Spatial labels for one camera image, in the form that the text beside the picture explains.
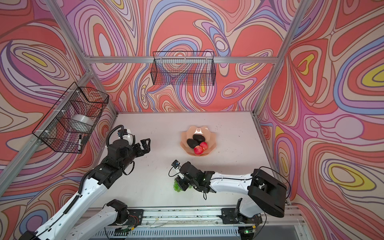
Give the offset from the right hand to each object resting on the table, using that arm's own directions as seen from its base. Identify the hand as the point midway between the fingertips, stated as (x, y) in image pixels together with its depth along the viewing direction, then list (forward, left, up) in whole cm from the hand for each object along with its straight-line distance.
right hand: (179, 180), depth 81 cm
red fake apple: (+21, -15, +2) cm, 26 cm away
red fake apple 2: (+18, -11, +3) cm, 21 cm away
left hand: (+14, +16, +20) cm, 29 cm away
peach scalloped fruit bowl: (+29, -20, 0) cm, 35 cm away
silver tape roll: (+22, +46, +29) cm, 59 cm away
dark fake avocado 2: (+24, -8, +1) cm, 25 cm away
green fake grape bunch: (-3, +2, -1) cm, 3 cm away
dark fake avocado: (+29, -12, -1) cm, 32 cm away
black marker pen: (+11, +47, +22) cm, 53 cm away
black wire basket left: (+18, +48, +31) cm, 60 cm away
